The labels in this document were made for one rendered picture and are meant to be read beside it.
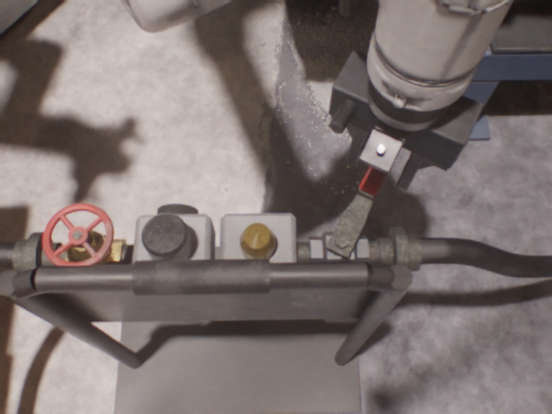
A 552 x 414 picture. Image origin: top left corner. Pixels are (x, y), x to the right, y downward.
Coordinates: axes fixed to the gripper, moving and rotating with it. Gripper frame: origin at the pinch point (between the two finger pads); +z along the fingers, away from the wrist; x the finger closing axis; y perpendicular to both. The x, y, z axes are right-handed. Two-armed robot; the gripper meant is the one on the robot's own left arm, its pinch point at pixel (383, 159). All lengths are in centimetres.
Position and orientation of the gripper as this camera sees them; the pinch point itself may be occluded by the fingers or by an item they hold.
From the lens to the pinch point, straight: 67.9
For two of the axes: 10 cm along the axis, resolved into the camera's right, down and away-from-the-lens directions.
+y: -4.7, 8.2, -3.3
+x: 8.8, 4.3, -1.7
